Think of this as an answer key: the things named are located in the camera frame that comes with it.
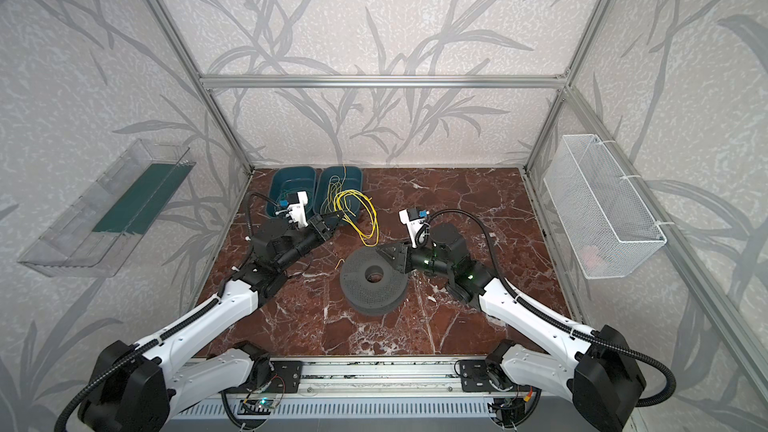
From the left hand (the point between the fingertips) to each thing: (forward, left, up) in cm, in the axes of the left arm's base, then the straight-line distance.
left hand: (348, 206), depth 75 cm
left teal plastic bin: (+31, +30, -27) cm, 51 cm away
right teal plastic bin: (+31, +6, -26) cm, 41 cm away
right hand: (-8, -8, -3) cm, 12 cm away
